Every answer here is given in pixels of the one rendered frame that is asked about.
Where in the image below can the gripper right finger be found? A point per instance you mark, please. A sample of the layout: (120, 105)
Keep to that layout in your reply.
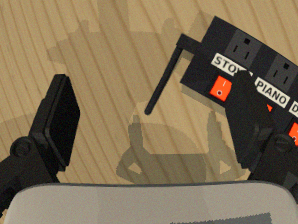
(268, 154)

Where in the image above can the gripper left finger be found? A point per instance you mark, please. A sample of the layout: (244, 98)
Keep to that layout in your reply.
(37, 158)

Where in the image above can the black power strip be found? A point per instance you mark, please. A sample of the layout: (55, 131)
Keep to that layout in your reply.
(223, 50)

